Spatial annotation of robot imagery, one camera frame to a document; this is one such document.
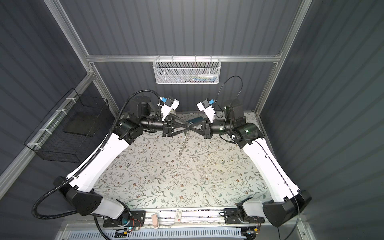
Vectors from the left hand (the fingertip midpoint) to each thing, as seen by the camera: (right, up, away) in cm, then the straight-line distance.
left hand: (188, 125), depth 60 cm
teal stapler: (+6, +5, +55) cm, 56 cm away
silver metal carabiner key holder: (-5, -13, +42) cm, 45 cm away
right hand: (+2, -2, +1) cm, 3 cm away
